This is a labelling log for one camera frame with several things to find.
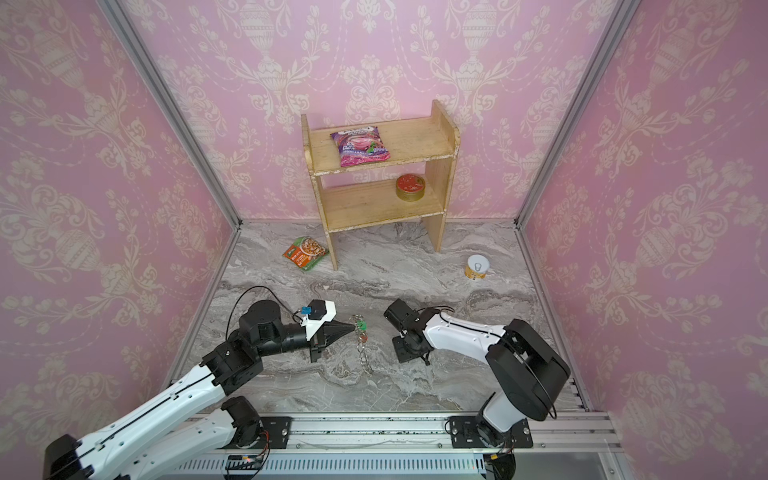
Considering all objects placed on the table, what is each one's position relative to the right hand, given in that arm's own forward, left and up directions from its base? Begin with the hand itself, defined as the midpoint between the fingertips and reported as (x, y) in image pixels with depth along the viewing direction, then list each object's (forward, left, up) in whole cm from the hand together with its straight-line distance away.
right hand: (407, 351), depth 88 cm
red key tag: (+4, +13, +1) cm, 13 cm away
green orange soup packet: (+37, +34, +3) cm, 51 cm away
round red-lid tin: (+45, -4, +25) cm, 51 cm away
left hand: (-4, +13, +24) cm, 28 cm away
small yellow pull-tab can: (+25, -25, +5) cm, 36 cm away
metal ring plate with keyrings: (+2, +14, 0) cm, 14 cm away
